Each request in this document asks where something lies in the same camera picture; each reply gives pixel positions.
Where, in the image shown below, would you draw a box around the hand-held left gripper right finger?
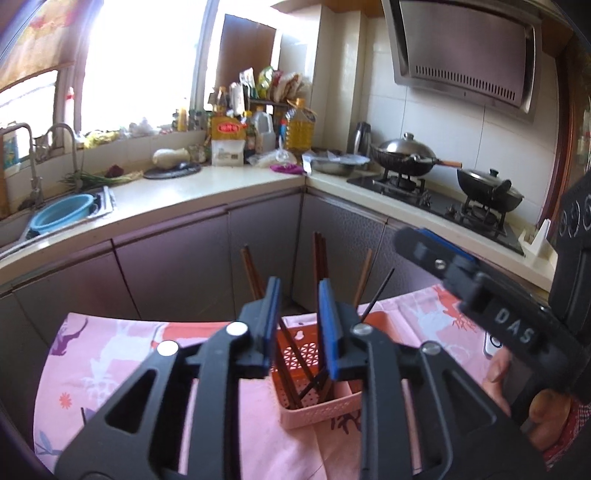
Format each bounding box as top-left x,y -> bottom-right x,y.
318,278 -> 548,480

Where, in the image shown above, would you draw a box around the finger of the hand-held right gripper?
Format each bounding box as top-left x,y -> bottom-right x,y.
394,227 -> 479,301

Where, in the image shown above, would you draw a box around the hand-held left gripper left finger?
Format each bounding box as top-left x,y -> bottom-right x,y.
54,276 -> 282,480

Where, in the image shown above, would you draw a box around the bundle of wooden chopsticks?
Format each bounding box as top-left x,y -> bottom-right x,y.
240,231 -> 375,409

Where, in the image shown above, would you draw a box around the orange plastic basket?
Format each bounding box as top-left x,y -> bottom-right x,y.
270,310 -> 404,431

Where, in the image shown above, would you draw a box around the person's right forearm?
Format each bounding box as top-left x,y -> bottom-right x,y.
542,394 -> 591,469

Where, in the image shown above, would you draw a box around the person's right hand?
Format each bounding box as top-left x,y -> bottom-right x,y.
482,346 -> 578,453

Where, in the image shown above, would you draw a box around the small white device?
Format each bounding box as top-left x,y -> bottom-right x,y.
482,330 -> 504,358

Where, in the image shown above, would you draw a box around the gas stove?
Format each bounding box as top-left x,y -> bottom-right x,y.
347,173 -> 527,257

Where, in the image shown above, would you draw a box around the black pan with lid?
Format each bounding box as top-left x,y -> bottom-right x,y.
457,168 -> 525,213

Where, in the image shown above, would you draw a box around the white plastic rack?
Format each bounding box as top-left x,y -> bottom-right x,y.
517,219 -> 557,273

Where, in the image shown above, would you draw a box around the black wok with lid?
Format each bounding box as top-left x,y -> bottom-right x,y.
369,133 -> 463,178

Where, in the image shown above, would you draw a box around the steel kettle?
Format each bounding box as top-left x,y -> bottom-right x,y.
353,121 -> 372,155

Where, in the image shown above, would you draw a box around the metal bowl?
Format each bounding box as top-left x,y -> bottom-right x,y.
302,152 -> 370,176

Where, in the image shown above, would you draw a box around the pink printed tablecloth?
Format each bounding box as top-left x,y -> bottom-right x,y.
33,284 -> 550,480

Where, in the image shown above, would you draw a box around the dark round plate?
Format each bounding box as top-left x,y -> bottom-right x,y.
143,161 -> 202,180

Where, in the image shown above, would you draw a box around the white plastic jug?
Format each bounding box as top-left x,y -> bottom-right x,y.
253,106 -> 275,153

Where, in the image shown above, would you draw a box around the yellow oil bottle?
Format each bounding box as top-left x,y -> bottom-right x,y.
283,98 -> 318,155

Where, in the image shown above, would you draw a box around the white vegetable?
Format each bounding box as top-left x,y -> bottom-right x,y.
152,148 -> 191,169

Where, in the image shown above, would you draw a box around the steel range hood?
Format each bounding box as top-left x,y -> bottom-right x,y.
381,0 -> 543,123

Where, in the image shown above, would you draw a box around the steel sink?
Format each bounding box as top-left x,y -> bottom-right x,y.
0,185 -> 116,254

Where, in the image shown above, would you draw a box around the green onions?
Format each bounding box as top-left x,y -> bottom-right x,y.
60,171 -> 144,188

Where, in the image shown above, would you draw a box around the row of food packets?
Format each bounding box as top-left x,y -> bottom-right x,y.
238,67 -> 315,102

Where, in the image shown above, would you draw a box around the blue colander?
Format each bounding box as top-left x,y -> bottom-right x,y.
28,194 -> 95,232

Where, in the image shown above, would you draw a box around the curved steel faucet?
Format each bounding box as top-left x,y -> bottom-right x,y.
46,122 -> 83,185

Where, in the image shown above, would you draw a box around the tall steel faucet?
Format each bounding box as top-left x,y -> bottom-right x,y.
0,122 -> 45,208

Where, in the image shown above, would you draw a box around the patterned window blind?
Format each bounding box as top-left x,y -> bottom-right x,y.
0,0 -> 100,88

